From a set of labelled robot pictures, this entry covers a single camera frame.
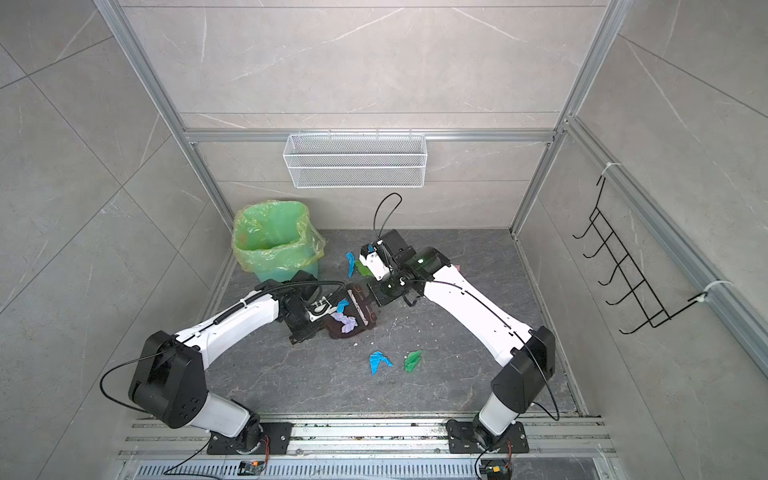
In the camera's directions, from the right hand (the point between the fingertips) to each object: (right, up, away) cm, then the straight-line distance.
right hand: (375, 291), depth 77 cm
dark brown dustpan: (-13, -13, +9) cm, 20 cm away
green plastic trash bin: (-36, +15, +27) cm, 47 cm away
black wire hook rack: (+59, +1, -13) cm, 60 cm away
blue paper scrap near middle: (0, -21, +9) cm, 23 cm away
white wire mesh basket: (-7, +42, +24) cm, 49 cm away
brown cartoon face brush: (-4, -5, +6) cm, 9 cm away
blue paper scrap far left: (-11, +8, +33) cm, 35 cm away
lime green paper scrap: (-6, +4, +30) cm, 31 cm away
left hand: (-20, -11, +10) cm, 25 cm away
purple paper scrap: (-8, -11, +12) cm, 18 cm away
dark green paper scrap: (+10, -21, +9) cm, 25 cm away
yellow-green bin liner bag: (-36, +15, +27) cm, 47 cm away
